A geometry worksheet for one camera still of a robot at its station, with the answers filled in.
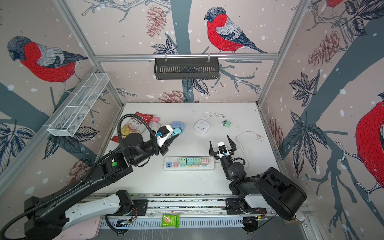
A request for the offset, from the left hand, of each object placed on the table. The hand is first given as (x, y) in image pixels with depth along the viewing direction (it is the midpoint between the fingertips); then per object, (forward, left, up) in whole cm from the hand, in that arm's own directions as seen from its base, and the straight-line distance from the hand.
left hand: (174, 131), depth 62 cm
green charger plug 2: (-1, -2, -28) cm, 28 cm away
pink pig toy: (+34, +20, -34) cm, 52 cm away
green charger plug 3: (+29, -32, -33) cm, 55 cm away
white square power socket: (+27, -14, -32) cm, 44 cm away
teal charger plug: (-1, -6, -29) cm, 29 cm away
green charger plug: (-2, -10, -28) cm, 29 cm away
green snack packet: (-28, +4, -33) cm, 44 cm away
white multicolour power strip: (-1, +5, -32) cm, 32 cm away
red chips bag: (+28, +34, -32) cm, 54 cm away
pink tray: (-31, +40, -32) cm, 61 cm away
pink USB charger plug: (-2, -14, -27) cm, 31 cm away
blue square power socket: (+28, +5, -31) cm, 42 cm away
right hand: (+5, -22, -16) cm, 28 cm away
